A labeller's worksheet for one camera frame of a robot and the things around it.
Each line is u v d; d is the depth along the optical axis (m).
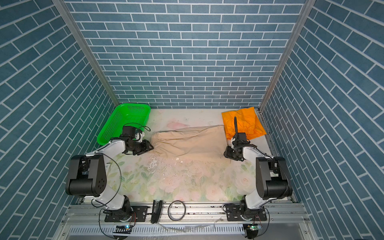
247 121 1.08
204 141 1.01
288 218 0.74
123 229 0.72
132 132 0.79
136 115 1.15
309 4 0.70
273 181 0.46
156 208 0.74
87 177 0.46
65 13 0.71
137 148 0.80
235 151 0.71
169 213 0.74
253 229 0.71
